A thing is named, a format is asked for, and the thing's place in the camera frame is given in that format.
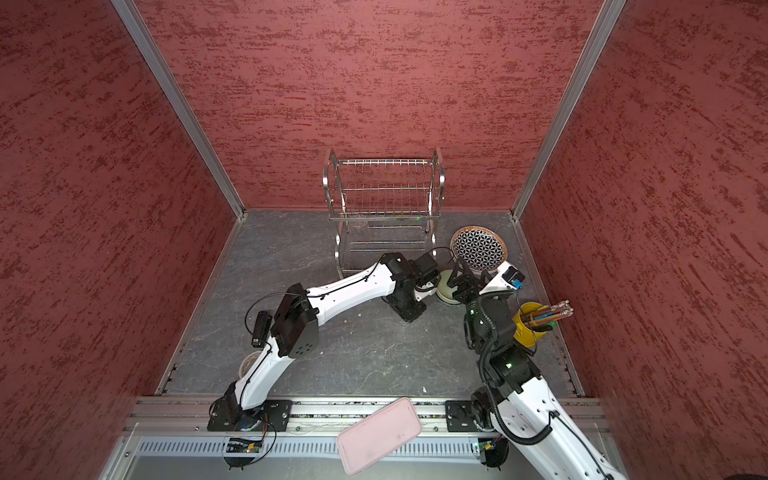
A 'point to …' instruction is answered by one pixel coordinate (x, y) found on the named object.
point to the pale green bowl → (444, 290)
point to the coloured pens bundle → (549, 313)
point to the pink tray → (374, 437)
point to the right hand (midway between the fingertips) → (462, 269)
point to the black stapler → (262, 329)
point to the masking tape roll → (247, 363)
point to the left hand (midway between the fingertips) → (407, 320)
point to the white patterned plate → (479, 248)
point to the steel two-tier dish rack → (382, 206)
